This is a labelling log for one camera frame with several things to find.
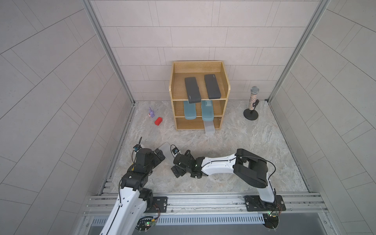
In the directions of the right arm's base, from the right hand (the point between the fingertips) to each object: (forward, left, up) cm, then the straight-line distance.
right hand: (178, 165), depth 87 cm
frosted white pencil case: (+23, -22, +5) cm, 32 cm away
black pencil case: (+28, -12, +33) cm, 45 cm away
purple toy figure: (+36, +19, +7) cm, 42 cm away
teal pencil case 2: (+22, -20, +20) cm, 36 cm away
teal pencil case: (+26, -9, +20) cm, 34 cm away
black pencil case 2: (+31, -23, +33) cm, 50 cm away
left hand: (+4, +9, +10) cm, 14 cm away
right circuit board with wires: (-29, -45, -2) cm, 54 cm away
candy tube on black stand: (+34, -54, +3) cm, 64 cm away
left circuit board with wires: (-27, +14, +4) cm, 31 cm away
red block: (+30, +14, +6) cm, 34 cm away
